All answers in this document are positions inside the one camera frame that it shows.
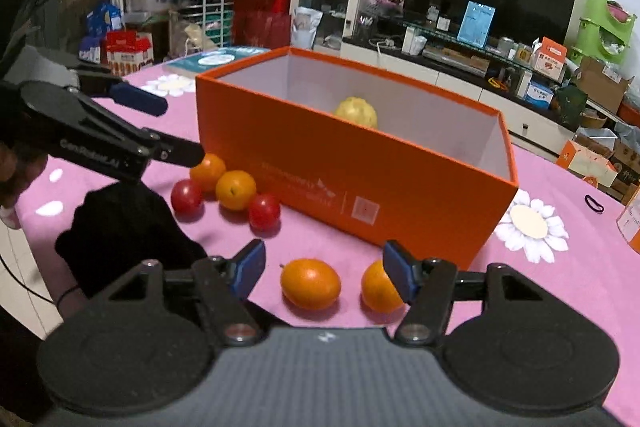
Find orange mandarin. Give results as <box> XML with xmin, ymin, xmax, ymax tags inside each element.
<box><xmin>190</xmin><ymin>153</ymin><xmax>227</xmax><ymax>193</ymax></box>
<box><xmin>361</xmin><ymin>260</ymin><xmax>405</xmax><ymax>314</ymax></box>
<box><xmin>215</xmin><ymin>170</ymin><xmax>257</xmax><ymax>211</ymax></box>
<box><xmin>280</xmin><ymin>258</ymin><xmax>342</xmax><ymax>311</ymax></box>

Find red cherry tomato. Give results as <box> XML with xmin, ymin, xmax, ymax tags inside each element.
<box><xmin>170</xmin><ymin>179</ymin><xmax>204</xmax><ymax>218</ymax></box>
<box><xmin>247</xmin><ymin>194</ymin><xmax>281</xmax><ymax>231</ymax></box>

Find teal book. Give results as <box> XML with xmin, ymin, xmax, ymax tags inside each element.
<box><xmin>163</xmin><ymin>46</ymin><xmax>268</xmax><ymax>79</ymax></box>

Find orange cardboard box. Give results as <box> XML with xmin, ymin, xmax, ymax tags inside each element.
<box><xmin>196</xmin><ymin>48</ymin><xmax>518</xmax><ymax>268</ymax></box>

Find pink floral tablecloth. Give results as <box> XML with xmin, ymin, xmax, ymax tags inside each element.
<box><xmin>14</xmin><ymin>56</ymin><xmax>640</xmax><ymax>425</ymax></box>

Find red gift bag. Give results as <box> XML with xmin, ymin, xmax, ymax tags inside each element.
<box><xmin>232</xmin><ymin>0</ymin><xmax>292</xmax><ymax>49</ymax></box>

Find yellow melon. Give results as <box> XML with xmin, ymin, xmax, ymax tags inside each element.
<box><xmin>334</xmin><ymin>96</ymin><xmax>378</xmax><ymax>129</ymax></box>

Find white tv cabinet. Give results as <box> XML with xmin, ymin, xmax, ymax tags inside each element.
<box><xmin>340</xmin><ymin>39</ymin><xmax>575</xmax><ymax>160</ymax></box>

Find orange white canister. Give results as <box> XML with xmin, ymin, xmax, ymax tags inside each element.
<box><xmin>616</xmin><ymin>188</ymin><xmax>640</xmax><ymax>254</ymax></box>

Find white small display cabinet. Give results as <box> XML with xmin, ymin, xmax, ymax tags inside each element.
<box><xmin>290</xmin><ymin>0</ymin><xmax>359</xmax><ymax>56</ymax></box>

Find blue paper package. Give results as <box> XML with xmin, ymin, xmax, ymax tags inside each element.
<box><xmin>457</xmin><ymin>1</ymin><xmax>496</xmax><ymax>48</ymax></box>

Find green stacking baskets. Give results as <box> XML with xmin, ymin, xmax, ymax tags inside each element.
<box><xmin>567</xmin><ymin>0</ymin><xmax>637</xmax><ymax>66</ymax></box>

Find white wire rack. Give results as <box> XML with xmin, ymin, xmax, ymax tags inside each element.
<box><xmin>170</xmin><ymin>0</ymin><xmax>234</xmax><ymax>49</ymax></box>

